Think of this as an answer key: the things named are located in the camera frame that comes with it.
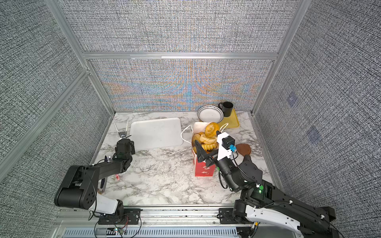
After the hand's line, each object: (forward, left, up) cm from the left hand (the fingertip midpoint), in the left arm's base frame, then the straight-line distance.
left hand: (127, 142), depth 93 cm
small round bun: (-6, -50, +17) cm, 53 cm away
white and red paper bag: (-21, -44, +4) cm, 49 cm away
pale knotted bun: (-10, -48, +14) cm, 51 cm away
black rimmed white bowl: (+29, -57, -7) cm, 64 cm away
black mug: (+29, -69, 0) cm, 74 cm away
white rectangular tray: (+13, -15, -9) cm, 22 cm away
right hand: (-21, -46, +34) cm, 61 cm away
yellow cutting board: (+21, -73, -8) cm, 77 cm away
